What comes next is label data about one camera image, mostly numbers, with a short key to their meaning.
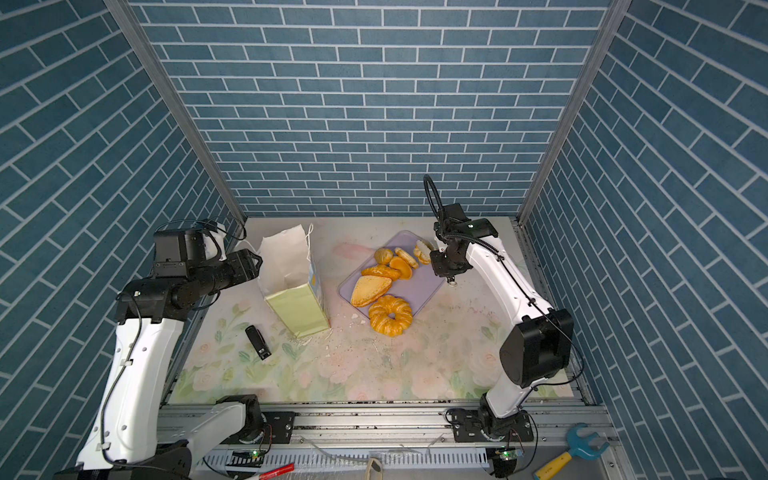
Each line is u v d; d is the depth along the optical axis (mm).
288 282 978
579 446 701
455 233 580
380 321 883
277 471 677
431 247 906
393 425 755
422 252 932
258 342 848
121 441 358
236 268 598
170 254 473
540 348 441
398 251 999
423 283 1006
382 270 968
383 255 990
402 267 997
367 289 951
